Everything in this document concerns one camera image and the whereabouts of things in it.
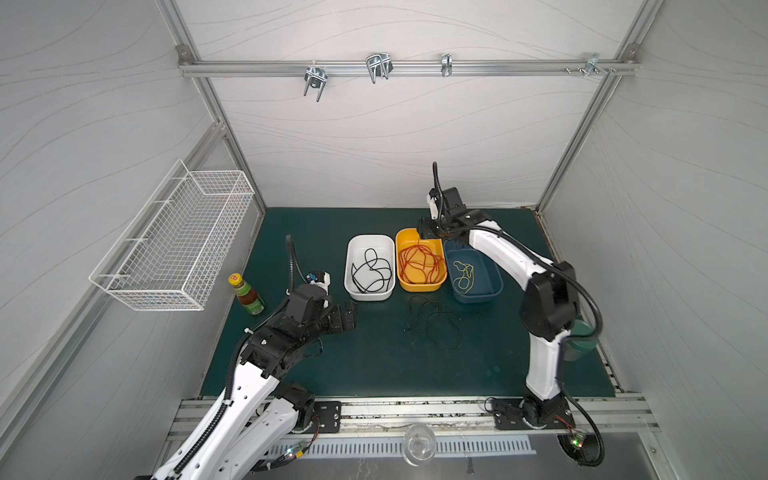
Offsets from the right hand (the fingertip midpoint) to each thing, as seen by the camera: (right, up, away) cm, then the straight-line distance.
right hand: (429, 219), depth 93 cm
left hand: (-24, -22, -18) cm, 37 cm away
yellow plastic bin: (-6, -5, +11) cm, 14 cm away
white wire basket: (-64, -6, -23) cm, 69 cm away
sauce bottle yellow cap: (-53, -22, -10) cm, 58 cm away
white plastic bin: (-15, -9, +11) cm, 21 cm away
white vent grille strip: (+16, -56, -23) cm, 62 cm away
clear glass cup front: (-6, -51, -29) cm, 59 cm away
